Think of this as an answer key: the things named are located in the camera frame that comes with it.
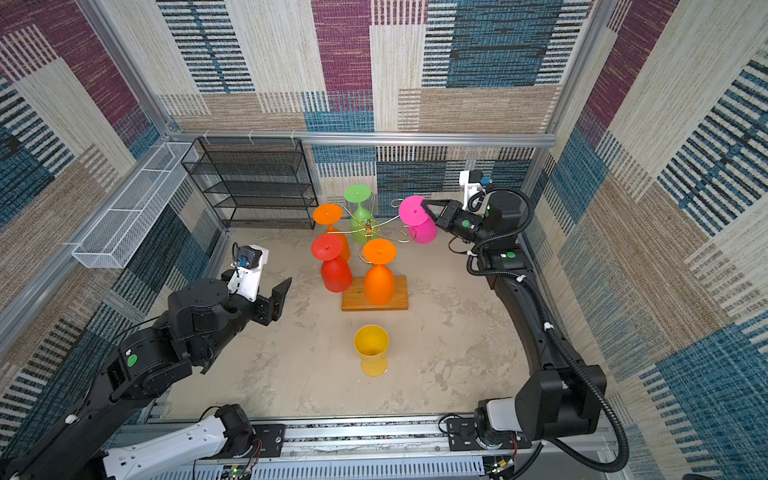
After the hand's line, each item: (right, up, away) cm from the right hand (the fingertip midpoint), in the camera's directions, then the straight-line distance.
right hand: (420, 207), depth 70 cm
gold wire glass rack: (-12, -5, +6) cm, 15 cm away
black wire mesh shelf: (-55, +15, +40) cm, 70 cm away
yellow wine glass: (-12, -34, +10) cm, 38 cm away
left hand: (-30, -14, -9) cm, 34 cm away
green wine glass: (-15, +5, +12) cm, 20 cm away
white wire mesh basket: (-71, -6, +2) cm, 71 cm away
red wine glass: (-21, -15, +8) cm, 27 cm away
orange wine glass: (-10, -17, +4) cm, 20 cm away
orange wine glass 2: (-22, -1, +6) cm, 23 cm away
